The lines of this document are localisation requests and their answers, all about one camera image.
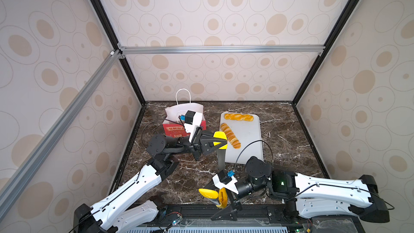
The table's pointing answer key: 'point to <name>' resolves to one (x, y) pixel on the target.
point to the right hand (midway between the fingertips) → (210, 211)
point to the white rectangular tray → (249, 134)
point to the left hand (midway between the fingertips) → (226, 148)
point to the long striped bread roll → (231, 137)
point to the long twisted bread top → (239, 117)
